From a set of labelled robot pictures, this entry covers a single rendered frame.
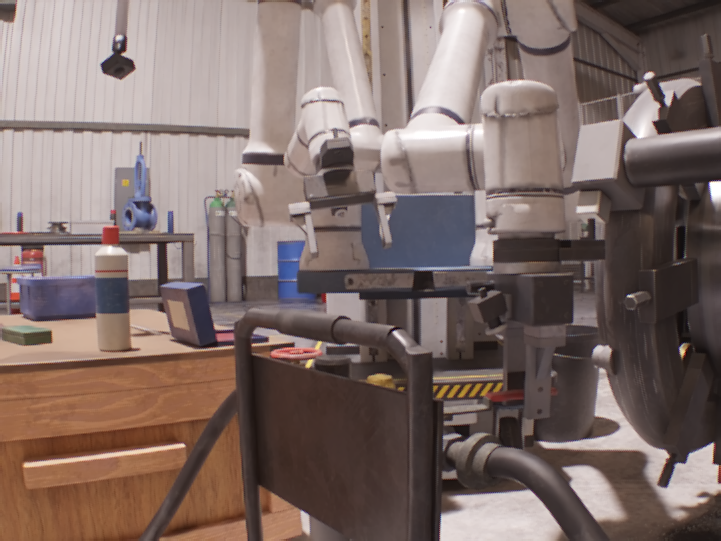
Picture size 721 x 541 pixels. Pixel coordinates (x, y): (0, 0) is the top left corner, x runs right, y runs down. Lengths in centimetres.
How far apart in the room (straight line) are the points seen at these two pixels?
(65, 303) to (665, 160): 152
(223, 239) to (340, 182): 761
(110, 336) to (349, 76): 80
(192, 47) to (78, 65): 184
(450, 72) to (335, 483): 61
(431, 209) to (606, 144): 94
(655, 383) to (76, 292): 147
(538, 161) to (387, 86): 132
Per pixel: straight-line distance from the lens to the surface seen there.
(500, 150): 63
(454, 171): 76
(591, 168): 91
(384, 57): 194
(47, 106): 914
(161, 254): 665
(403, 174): 78
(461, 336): 183
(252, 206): 154
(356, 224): 164
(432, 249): 177
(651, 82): 99
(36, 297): 175
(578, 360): 202
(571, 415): 206
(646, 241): 96
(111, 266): 111
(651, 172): 89
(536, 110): 64
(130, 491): 115
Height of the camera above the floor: 63
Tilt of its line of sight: level
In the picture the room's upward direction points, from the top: 1 degrees counter-clockwise
